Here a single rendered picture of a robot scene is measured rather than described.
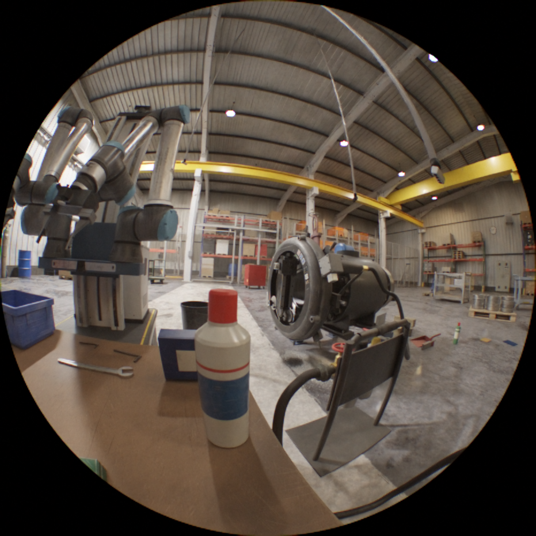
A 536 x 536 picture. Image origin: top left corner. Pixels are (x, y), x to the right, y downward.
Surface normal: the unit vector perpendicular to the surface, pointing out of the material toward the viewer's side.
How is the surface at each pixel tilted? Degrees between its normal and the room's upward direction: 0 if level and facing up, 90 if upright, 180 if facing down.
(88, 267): 90
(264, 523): 0
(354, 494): 0
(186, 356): 100
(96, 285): 90
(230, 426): 90
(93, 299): 90
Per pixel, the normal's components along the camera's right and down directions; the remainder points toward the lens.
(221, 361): 0.18, 0.00
